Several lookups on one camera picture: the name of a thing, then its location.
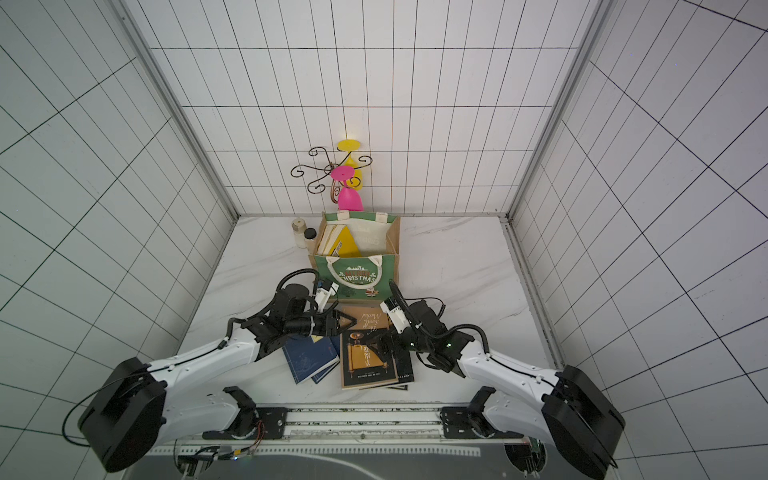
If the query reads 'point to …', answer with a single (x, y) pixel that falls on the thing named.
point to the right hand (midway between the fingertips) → (379, 328)
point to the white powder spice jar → (299, 226)
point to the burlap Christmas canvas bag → (366, 278)
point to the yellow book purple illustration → (343, 245)
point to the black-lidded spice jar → (309, 235)
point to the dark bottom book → (362, 363)
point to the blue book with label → (309, 355)
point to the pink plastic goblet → (349, 199)
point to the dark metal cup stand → (315, 187)
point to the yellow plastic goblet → (349, 145)
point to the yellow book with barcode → (357, 250)
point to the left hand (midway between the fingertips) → (348, 326)
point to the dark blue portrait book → (404, 365)
